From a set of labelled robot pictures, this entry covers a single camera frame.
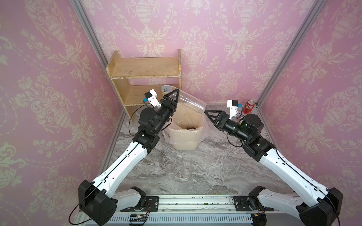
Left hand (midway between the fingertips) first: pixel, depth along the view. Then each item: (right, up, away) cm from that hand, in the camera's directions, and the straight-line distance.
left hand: (181, 93), depth 62 cm
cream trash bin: (+2, -30, +29) cm, 42 cm away
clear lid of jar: (+16, -38, +28) cm, 50 cm away
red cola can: (+51, -3, +46) cm, 69 cm away
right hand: (+12, -9, +1) cm, 15 cm away
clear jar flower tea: (+3, -42, +25) cm, 49 cm away
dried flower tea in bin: (+5, -19, +41) cm, 46 cm away
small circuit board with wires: (-23, -63, +11) cm, 68 cm away
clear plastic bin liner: (+3, -17, +40) cm, 43 cm away
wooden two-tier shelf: (-33, +17, +45) cm, 58 cm away
